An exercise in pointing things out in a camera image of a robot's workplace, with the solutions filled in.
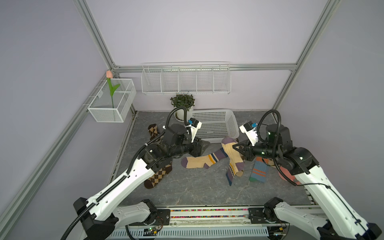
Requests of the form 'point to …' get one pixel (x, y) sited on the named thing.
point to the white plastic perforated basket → (216, 124)
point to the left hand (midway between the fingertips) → (205, 143)
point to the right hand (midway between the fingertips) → (234, 145)
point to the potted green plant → (186, 100)
